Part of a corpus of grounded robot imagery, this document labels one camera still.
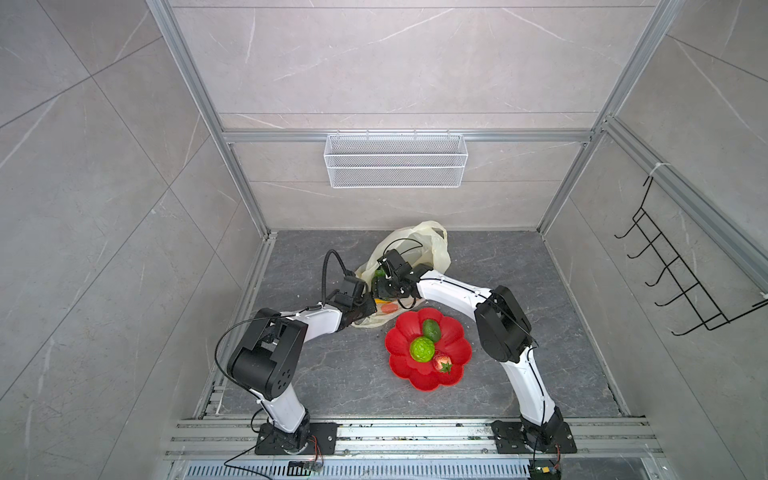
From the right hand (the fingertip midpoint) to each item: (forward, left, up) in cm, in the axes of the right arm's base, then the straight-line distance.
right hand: (380, 287), depth 97 cm
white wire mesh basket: (+35, -6, +25) cm, 44 cm away
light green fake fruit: (-22, -12, +2) cm, 25 cm away
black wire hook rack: (-14, -71, +26) cm, 77 cm away
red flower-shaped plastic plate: (-28, -13, -5) cm, 31 cm away
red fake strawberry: (-26, -18, -1) cm, 31 cm away
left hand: (-3, +2, -1) cm, 4 cm away
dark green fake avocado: (-15, -16, 0) cm, 22 cm away
